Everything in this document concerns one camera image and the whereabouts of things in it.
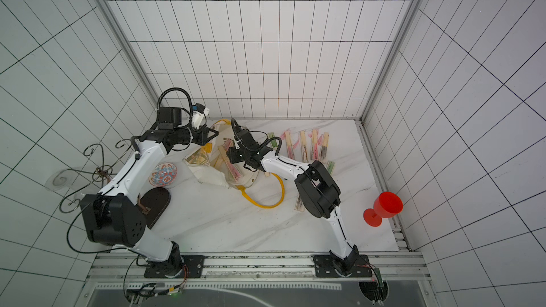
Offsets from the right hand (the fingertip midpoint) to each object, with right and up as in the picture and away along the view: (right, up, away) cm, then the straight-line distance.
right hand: (233, 146), depth 93 cm
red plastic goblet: (+58, -20, -21) cm, 65 cm away
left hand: (-5, +4, -11) cm, 13 cm away
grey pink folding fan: (+45, +1, +18) cm, 49 cm away
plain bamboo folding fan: (+34, +4, +20) cm, 40 cm away
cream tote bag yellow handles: (-5, -6, -18) cm, 20 cm away
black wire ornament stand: (-35, -7, -31) cm, 48 cm away
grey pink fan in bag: (+29, -25, -6) cm, 39 cm away
